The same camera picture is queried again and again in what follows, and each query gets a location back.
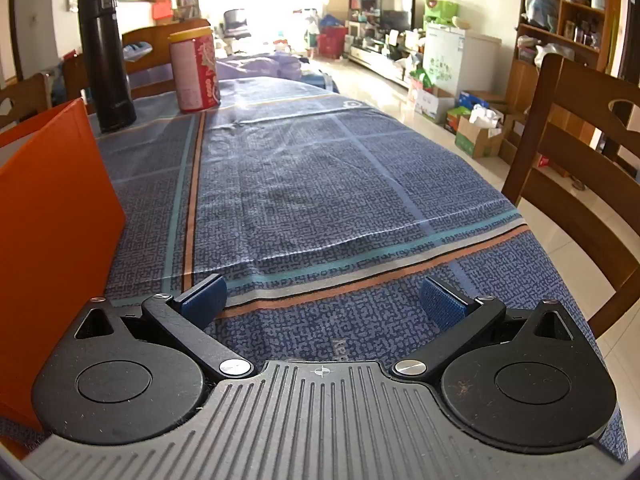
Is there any black television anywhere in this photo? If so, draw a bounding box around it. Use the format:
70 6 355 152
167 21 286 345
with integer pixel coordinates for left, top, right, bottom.
381 0 416 31

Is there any purple bedding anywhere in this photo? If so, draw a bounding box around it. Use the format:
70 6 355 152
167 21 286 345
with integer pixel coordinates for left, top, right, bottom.
216 52 306 81

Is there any red and pink can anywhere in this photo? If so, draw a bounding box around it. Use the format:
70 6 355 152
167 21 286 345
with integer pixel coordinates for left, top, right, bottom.
168 28 222 114

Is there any wooden chair with cutout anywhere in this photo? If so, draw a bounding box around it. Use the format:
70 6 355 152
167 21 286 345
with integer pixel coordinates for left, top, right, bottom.
501 53 640 341

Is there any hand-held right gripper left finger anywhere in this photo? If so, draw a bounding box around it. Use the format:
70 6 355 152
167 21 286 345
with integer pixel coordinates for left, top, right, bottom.
74 273 252 380

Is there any blue plastic bag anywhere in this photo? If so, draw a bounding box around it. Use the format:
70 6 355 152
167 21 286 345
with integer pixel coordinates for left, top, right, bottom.
522 0 560 31

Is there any green box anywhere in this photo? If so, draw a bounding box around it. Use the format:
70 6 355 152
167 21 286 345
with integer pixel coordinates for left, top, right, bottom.
424 0 459 31

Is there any red basket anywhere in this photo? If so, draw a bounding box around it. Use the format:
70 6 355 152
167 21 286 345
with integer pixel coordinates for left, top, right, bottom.
318 27 348 59

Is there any white television cabinet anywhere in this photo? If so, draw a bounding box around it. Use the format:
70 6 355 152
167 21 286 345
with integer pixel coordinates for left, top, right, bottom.
348 35 426 86

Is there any black thermos bottle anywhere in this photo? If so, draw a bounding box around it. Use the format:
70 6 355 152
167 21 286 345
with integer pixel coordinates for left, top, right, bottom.
76 0 137 134

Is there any blue patterned tablecloth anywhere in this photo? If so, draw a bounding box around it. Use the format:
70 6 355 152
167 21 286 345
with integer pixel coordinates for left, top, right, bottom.
0 76 628 463

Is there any cardboard box with white paper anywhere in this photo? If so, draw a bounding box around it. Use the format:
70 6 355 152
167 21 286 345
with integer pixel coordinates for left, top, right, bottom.
454 110 506 159

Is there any white chest freezer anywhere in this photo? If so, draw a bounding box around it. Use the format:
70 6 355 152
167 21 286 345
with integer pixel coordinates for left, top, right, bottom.
422 22 502 98

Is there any black office chair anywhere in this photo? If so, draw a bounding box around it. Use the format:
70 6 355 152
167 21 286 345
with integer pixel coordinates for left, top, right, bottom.
222 8 252 41

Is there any wooden bookshelf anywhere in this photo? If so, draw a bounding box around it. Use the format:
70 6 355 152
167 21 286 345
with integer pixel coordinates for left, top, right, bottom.
505 0 621 126

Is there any orange cardboard box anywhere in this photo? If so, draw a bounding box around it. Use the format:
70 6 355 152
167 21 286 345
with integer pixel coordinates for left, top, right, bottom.
0 97 127 433

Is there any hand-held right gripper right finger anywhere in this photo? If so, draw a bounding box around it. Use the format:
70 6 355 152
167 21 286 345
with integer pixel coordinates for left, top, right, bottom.
391 276 576 379

